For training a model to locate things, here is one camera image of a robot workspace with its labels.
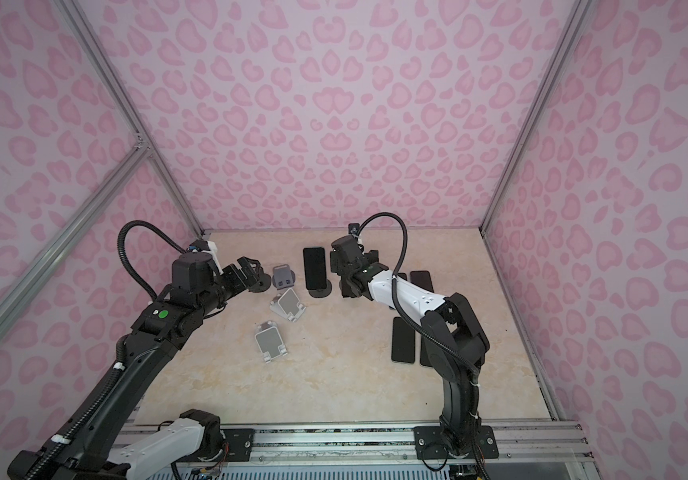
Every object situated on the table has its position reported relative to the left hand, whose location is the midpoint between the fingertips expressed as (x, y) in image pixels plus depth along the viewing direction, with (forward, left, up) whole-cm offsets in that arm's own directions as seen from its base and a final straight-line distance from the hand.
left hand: (248, 264), depth 74 cm
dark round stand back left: (+10, -14, -29) cm, 34 cm away
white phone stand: (+1, -6, -21) cm, 22 cm away
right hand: (+14, -26, -12) cm, 32 cm away
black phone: (+12, -14, -17) cm, 25 cm away
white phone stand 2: (-10, -1, -23) cm, 25 cm away
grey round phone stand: (+14, -2, -25) cm, 29 cm away
